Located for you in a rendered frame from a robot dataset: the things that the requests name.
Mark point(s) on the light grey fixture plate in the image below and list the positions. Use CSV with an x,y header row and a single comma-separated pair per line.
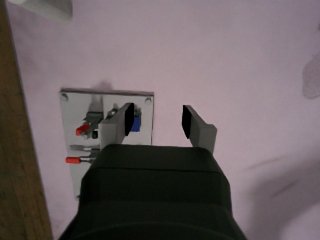
x,y
74,111

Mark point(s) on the dark blue rectangular plate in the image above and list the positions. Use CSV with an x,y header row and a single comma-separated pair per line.
x,y
136,124

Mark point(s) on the white bottle with black cap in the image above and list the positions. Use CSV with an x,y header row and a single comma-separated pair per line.
x,y
59,11

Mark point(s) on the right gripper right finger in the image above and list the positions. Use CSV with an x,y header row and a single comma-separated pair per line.
x,y
200,134

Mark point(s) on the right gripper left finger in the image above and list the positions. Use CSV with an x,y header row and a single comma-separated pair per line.
x,y
113,131

